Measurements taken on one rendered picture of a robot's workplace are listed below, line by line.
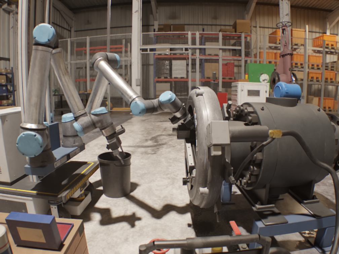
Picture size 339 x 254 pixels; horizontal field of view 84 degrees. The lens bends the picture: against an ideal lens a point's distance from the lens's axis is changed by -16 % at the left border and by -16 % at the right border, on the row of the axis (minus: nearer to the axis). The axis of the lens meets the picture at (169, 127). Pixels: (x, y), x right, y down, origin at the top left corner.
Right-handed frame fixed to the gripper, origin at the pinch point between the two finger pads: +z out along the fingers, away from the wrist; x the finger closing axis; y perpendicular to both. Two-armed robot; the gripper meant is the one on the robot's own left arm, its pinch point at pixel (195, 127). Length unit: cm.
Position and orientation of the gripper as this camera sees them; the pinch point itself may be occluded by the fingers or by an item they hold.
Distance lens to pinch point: 152.3
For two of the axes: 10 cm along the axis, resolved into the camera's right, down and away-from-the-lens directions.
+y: 7.7, -6.0, -2.1
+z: 6.0, 5.7, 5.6
